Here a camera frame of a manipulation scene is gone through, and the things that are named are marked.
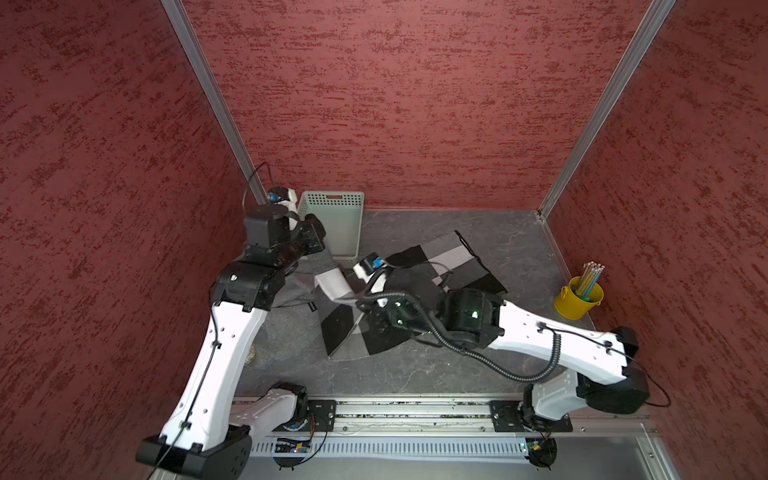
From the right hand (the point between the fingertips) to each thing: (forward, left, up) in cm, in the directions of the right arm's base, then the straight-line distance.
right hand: (360, 311), depth 61 cm
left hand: (+17, +11, +6) cm, 21 cm away
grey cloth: (+19, +22, -21) cm, 36 cm away
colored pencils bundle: (+17, -64, -15) cm, 68 cm away
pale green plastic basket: (+58, +15, -30) cm, 67 cm away
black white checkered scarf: (+32, -27, -31) cm, 51 cm away
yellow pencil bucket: (+12, -60, -26) cm, 67 cm away
